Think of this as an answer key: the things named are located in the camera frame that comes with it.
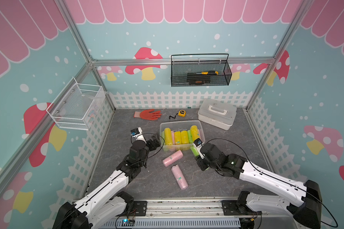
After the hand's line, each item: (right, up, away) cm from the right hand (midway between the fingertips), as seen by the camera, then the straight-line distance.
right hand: (197, 156), depth 77 cm
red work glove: (-35, +25, +39) cm, 58 cm away
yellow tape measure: (-7, +26, +39) cm, 47 cm away
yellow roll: (-17, +8, +15) cm, 24 cm away
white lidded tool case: (+18, +25, +25) cm, 40 cm away
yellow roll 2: (-11, +8, +20) cm, 24 cm away
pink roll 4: (-10, -13, +4) cm, 17 cm away
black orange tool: (-2, +44, +11) cm, 45 cm away
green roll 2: (-2, +9, +20) cm, 22 cm away
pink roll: (-14, +8, +20) cm, 26 cm away
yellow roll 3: (-6, +8, +20) cm, 22 cm away
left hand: (-25, +10, +4) cm, 27 cm away
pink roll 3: (-14, -4, +12) cm, 19 cm away
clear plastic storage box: (-10, +16, +30) cm, 35 cm away
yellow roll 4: (+1, +11, +19) cm, 23 cm away
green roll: (-21, +8, +19) cm, 29 cm away
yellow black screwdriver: (+8, +51, +15) cm, 53 cm away
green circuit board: (-37, -33, -4) cm, 50 cm away
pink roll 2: (+5, +10, +20) cm, 23 cm away
